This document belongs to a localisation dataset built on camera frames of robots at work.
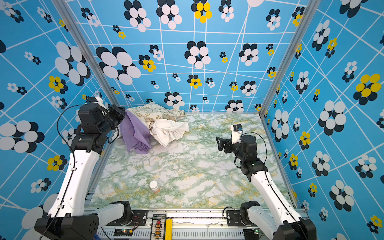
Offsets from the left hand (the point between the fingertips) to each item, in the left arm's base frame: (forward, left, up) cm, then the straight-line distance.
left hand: (125, 105), depth 68 cm
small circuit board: (-45, +3, -43) cm, 62 cm away
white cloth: (+8, -12, -29) cm, 32 cm away
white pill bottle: (-26, -11, -33) cm, 44 cm away
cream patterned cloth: (+15, -3, -20) cm, 26 cm away
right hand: (-4, -49, -18) cm, 52 cm away
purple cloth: (-3, +1, -20) cm, 21 cm away
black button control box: (-44, -15, -38) cm, 60 cm away
